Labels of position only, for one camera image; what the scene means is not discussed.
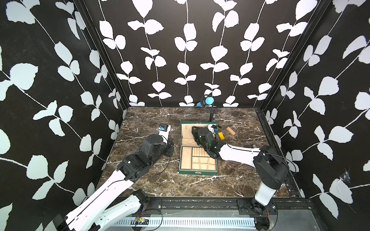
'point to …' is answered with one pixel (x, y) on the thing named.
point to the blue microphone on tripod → (206, 101)
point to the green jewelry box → (195, 160)
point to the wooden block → (232, 132)
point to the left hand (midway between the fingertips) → (173, 137)
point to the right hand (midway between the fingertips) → (189, 125)
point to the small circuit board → (141, 221)
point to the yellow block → (221, 135)
